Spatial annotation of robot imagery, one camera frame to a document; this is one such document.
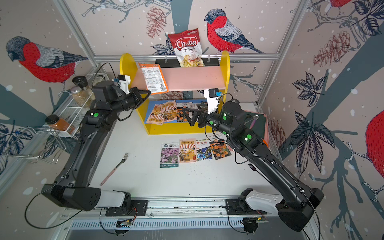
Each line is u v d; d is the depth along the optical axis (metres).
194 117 0.50
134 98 0.59
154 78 0.72
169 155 0.92
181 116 0.95
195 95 1.21
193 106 1.00
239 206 0.66
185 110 0.55
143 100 0.62
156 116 0.95
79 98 0.72
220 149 0.95
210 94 0.51
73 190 0.38
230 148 0.48
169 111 0.97
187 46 0.82
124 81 0.61
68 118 0.73
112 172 0.86
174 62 0.93
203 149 0.95
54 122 0.59
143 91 0.66
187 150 0.95
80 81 0.73
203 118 0.51
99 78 0.91
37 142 0.58
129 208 0.70
